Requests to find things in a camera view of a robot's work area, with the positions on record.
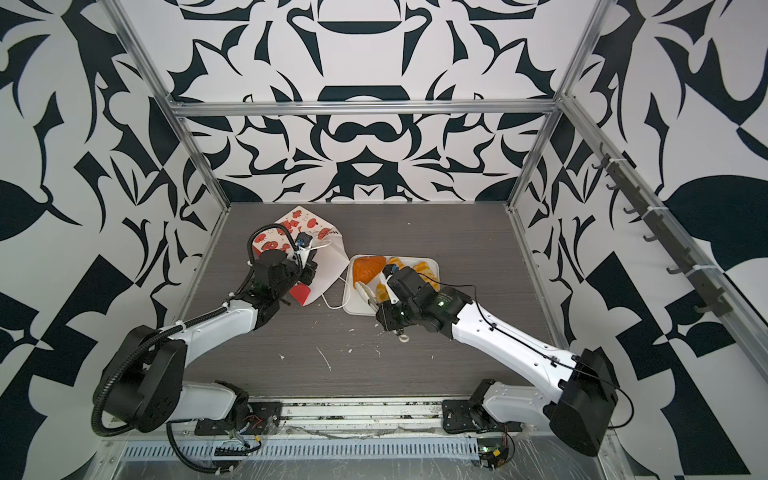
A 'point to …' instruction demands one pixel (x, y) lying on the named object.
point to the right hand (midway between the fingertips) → (379, 314)
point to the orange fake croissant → (366, 268)
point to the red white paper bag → (330, 254)
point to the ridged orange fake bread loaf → (396, 261)
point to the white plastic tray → (354, 304)
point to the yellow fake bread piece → (382, 294)
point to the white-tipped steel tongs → (369, 297)
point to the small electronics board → (492, 451)
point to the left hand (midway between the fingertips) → (312, 243)
